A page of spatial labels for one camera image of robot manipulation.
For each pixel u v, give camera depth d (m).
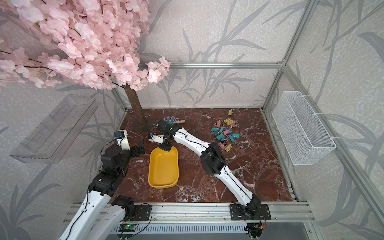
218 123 1.09
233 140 1.00
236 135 1.02
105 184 0.51
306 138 0.60
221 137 1.02
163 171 0.84
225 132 1.04
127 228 0.70
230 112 1.19
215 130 1.07
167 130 0.75
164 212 0.75
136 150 0.66
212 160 0.60
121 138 0.60
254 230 0.72
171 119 1.13
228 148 0.96
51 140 0.66
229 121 1.09
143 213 0.73
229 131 1.05
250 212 0.63
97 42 0.44
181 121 1.12
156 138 0.83
